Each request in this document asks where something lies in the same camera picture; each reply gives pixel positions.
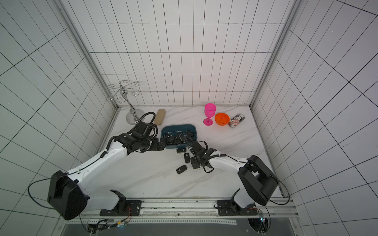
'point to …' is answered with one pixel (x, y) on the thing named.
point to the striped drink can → (236, 120)
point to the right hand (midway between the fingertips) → (195, 159)
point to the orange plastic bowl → (222, 119)
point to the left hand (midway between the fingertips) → (157, 148)
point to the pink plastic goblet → (209, 109)
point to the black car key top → (181, 150)
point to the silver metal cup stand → (134, 116)
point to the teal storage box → (166, 129)
